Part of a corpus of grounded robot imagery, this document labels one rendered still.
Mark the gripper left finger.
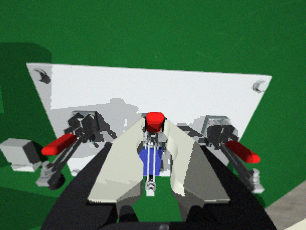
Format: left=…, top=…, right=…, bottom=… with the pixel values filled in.
left=40, top=116, right=147, bottom=230

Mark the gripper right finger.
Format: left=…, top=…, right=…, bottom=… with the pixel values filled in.
left=161, top=117, right=277, bottom=230

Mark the blue flat plate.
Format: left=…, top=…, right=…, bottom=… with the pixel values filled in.
left=139, top=142, right=162, bottom=176

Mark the light grey rectangular block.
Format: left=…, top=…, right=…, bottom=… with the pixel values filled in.
left=0, top=138, right=42, bottom=172

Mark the white flat fixture plate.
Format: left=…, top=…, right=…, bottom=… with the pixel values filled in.
left=26, top=63, right=272, bottom=173

